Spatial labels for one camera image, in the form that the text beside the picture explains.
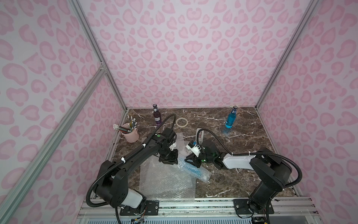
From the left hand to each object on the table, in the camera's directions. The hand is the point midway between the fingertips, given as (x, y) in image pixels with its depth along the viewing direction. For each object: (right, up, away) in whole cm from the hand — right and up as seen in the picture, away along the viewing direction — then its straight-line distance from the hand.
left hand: (177, 162), depth 80 cm
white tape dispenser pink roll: (+16, +13, +18) cm, 27 cm away
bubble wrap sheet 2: (-5, -12, 0) cm, 13 cm away
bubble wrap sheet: (+14, -6, -1) cm, 15 cm away
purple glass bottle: (-15, +27, +19) cm, 36 cm away
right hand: (+7, 0, +6) cm, 9 cm away
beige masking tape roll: (+2, +22, +31) cm, 38 cm away
